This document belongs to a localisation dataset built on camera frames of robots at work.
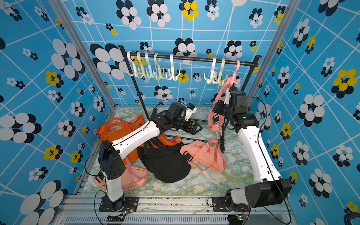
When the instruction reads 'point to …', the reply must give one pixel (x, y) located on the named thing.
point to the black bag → (167, 162)
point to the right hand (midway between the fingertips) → (216, 103)
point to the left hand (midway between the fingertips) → (198, 124)
